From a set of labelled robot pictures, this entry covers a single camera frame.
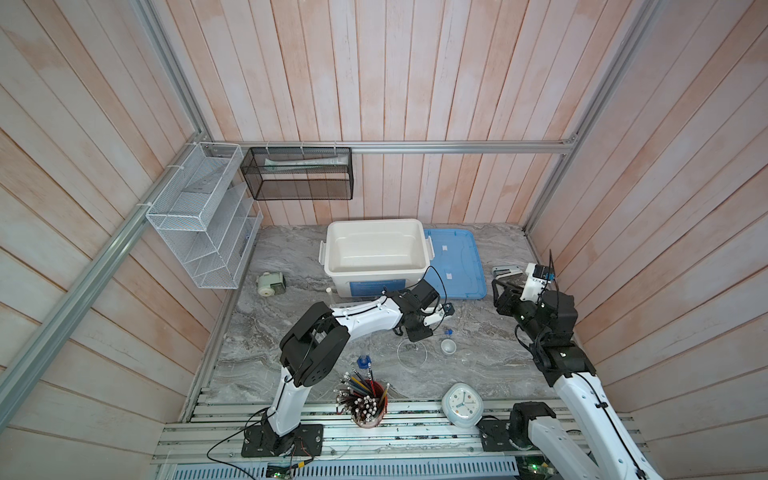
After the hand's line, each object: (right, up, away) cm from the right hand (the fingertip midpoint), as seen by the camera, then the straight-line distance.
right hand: (499, 281), depth 77 cm
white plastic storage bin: (-35, +6, +35) cm, 50 cm away
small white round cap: (-11, -21, +11) cm, 26 cm away
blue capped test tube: (-10, -17, +16) cm, 25 cm away
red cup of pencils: (-35, -25, -13) cm, 45 cm away
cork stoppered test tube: (-46, -4, +7) cm, 47 cm away
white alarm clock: (-10, -32, 0) cm, 34 cm away
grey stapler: (+12, +1, +29) cm, 32 cm away
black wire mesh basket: (-60, +37, +28) cm, 76 cm away
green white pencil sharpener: (-68, -3, +21) cm, 72 cm away
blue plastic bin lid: (-3, +7, +34) cm, 35 cm away
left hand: (-19, -16, +13) cm, 28 cm away
